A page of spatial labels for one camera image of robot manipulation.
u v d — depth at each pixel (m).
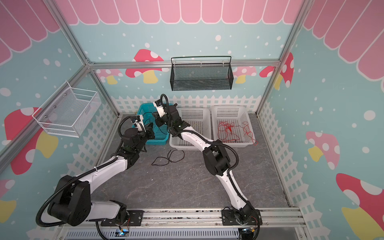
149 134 0.75
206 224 0.74
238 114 1.15
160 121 0.81
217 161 0.58
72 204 0.42
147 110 1.15
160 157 0.97
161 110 0.79
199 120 1.16
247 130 1.00
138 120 0.71
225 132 1.09
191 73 0.98
